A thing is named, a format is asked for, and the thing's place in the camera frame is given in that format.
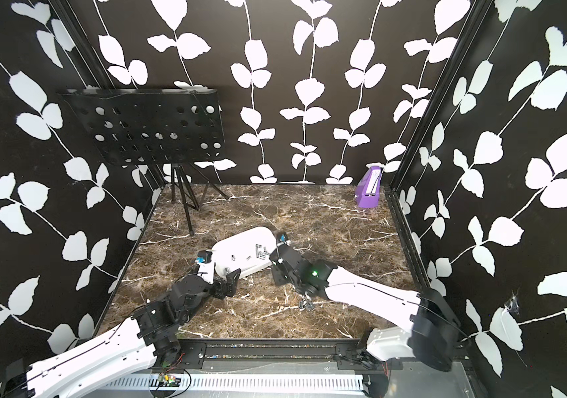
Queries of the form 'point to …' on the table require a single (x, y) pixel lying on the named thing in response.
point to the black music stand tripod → (177, 173)
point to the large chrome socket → (233, 258)
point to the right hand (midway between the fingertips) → (276, 264)
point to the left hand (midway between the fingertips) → (231, 266)
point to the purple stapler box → (368, 189)
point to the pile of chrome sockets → (306, 303)
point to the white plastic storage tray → (246, 251)
